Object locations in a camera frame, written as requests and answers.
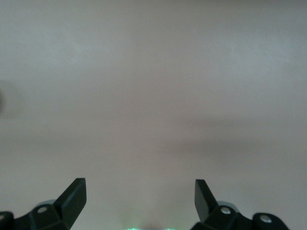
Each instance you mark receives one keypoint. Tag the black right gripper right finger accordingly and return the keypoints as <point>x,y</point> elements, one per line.
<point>208,215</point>

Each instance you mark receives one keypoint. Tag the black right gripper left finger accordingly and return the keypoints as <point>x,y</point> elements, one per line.
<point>67,210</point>

